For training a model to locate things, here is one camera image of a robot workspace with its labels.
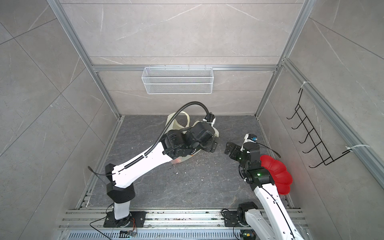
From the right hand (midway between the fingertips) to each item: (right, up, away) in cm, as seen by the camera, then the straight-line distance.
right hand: (233, 144), depth 77 cm
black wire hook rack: (+32, -3, -19) cm, 38 cm away
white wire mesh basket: (-32, +41, +23) cm, 57 cm away
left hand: (-13, +6, -11) cm, 19 cm away
